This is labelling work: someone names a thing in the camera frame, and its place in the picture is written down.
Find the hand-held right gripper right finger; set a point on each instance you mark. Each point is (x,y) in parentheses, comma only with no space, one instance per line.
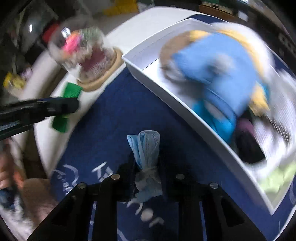
(170,187)

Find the black sock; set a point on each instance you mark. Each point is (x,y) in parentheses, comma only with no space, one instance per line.
(249,146)

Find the denim cloth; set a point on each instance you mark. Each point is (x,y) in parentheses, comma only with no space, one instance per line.
(215,67)

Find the brown plush toy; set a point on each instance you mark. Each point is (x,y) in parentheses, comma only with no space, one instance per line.
(168,53)

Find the light blue mesh cloth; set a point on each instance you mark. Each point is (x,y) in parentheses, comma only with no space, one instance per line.
(145,148)

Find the white fluffy knit cloth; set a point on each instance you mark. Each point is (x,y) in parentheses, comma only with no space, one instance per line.
(277,129)

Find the person's left hand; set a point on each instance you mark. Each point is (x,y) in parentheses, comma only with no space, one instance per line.
(5,171)

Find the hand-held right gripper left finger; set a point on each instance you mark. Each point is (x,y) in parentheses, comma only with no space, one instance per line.
(127,185)

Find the red chair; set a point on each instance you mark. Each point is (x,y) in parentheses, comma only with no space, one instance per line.
(50,31)

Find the yellow knit cloth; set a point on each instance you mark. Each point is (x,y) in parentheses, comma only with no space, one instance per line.
(260,102)

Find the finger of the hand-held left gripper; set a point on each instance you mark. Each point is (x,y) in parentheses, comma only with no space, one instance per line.
(57,106)
(18,127)

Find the glass dome rose ornament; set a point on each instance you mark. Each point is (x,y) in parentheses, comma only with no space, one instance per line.
(92,60)

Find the green fuzzy sock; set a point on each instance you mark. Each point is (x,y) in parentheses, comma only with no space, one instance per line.
(71,91)

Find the yellow plastic crate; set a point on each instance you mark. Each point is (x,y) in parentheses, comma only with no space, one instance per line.
(120,7)

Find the navy blue table mat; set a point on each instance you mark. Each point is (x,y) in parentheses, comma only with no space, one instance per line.
(104,129)

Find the teal cloth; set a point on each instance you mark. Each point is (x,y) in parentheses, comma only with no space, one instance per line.
(219,125)

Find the white cardboard box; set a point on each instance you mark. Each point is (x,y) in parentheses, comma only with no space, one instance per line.
(185,111)

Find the light green cloth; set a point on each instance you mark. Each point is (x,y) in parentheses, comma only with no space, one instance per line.
(279,178)

